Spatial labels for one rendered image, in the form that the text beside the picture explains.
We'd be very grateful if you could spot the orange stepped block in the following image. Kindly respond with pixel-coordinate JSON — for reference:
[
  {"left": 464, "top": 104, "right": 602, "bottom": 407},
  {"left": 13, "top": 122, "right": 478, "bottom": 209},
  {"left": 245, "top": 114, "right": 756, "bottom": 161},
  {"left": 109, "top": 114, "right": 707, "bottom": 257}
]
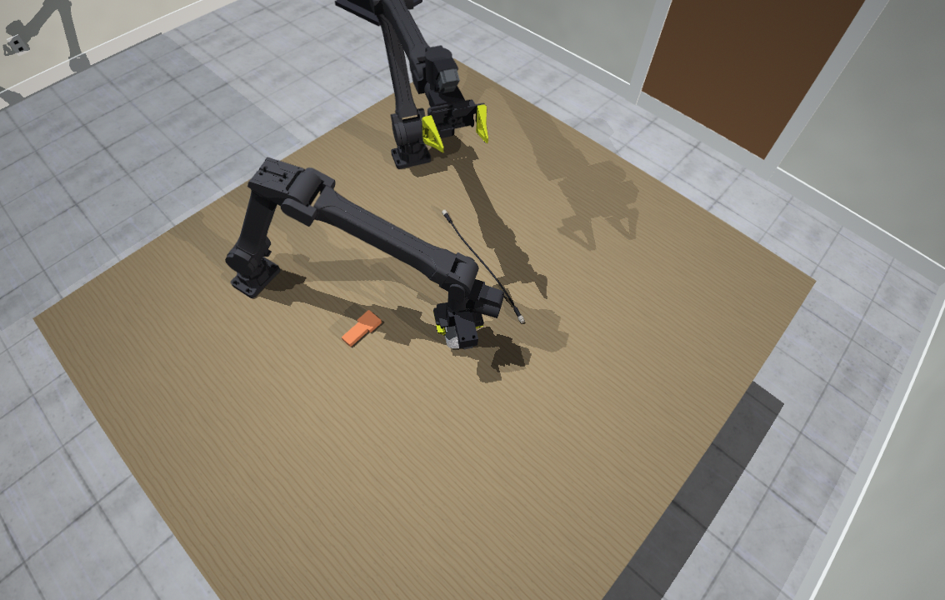
[{"left": 342, "top": 310, "right": 382, "bottom": 347}]

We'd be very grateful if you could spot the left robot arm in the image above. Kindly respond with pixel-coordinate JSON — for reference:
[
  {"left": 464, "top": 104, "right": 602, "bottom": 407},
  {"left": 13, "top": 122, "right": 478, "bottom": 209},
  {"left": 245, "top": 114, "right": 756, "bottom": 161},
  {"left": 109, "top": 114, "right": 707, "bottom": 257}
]
[{"left": 369, "top": 0, "right": 465, "bottom": 169}]

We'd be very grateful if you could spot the white cylinder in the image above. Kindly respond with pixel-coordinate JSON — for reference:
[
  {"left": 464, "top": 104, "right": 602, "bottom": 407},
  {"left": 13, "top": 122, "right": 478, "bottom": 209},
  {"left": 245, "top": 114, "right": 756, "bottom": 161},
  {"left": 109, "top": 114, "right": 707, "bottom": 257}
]
[{"left": 445, "top": 326, "right": 459, "bottom": 348}]

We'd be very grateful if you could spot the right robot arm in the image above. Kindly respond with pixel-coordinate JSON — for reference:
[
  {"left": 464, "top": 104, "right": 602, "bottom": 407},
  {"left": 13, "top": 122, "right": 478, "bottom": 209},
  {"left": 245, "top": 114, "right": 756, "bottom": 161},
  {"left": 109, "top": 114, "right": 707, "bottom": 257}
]
[{"left": 225, "top": 157, "right": 504, "bottom": 349}]

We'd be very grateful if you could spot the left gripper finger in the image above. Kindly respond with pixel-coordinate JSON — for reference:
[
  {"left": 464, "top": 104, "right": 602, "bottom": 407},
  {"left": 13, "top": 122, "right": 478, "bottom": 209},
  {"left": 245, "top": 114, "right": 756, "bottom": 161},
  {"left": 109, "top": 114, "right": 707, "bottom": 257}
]
[
  {"left": 422, "top": 115, "right": 443, "bottom": 153},
  {"left": 476, "top": 105, "right": 488, "bottom": 143}
]

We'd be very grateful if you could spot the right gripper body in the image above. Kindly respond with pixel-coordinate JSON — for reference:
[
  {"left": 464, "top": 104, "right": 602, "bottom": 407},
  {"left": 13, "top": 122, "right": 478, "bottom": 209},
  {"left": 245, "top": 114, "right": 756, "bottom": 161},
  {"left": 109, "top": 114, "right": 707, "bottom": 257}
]
[{"left": 433, "top": 301, "right": 484, "bottom": 329}]

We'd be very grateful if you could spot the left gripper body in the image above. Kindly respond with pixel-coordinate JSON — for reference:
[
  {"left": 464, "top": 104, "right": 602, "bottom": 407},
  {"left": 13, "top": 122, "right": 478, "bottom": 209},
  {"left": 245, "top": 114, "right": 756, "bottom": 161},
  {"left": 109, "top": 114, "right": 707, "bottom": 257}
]
[{"left": 427, "top": 99, "right": 485, "bottom": 138}]

